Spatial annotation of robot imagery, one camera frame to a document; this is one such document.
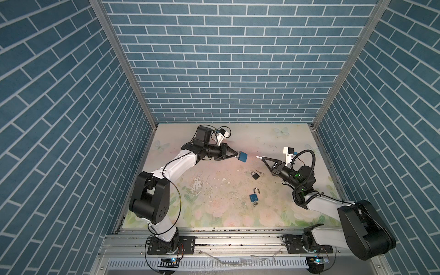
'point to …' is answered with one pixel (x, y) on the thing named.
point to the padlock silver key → (259, 157)
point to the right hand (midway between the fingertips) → (261, 158)
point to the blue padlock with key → (254, 197)
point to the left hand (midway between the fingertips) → (236, 154)
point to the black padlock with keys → (255, 175)
